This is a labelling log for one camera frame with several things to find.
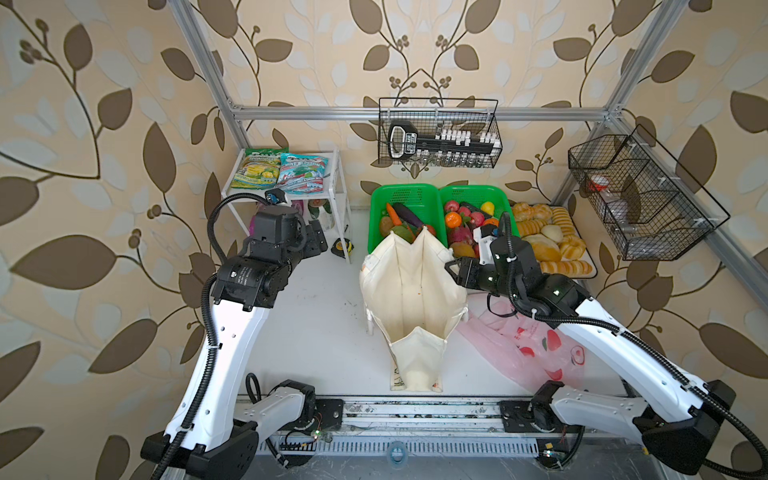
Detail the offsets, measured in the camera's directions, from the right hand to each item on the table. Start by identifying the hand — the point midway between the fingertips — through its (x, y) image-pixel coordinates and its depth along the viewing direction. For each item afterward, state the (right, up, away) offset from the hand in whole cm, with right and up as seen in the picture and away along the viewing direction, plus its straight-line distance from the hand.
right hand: (452, 269), depth 71 cm
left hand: (-33, +10, -6) cm, 34 cm away
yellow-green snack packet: (-51, +27, +11) cm, 59 cm away
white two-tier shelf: (-30, +21, +8) cm, 37 cm away
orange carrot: (-15, +17, +44) cm, 49 cm away
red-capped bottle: (+42, +22, +10) cm, 49 cm away
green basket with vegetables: (-3, +23, +48) cm, 53 cm away
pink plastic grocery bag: (+26, -25, +13) cm, 39 cm away
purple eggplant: (-9, +17, +44) cm, 48 cm away
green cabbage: (-11, +9, +28) cm, 31 cm away
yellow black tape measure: (-34, +4, +34) cm, 48 cm away
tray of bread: (+44, +8, +34) cm, 56 cm away
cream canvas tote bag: (-7, -10, +25) cm, 28 cm away
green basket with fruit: (+14, +20, +45) cm, 51 cm away
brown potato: (-17, +13, +38) cm, 43 cm away
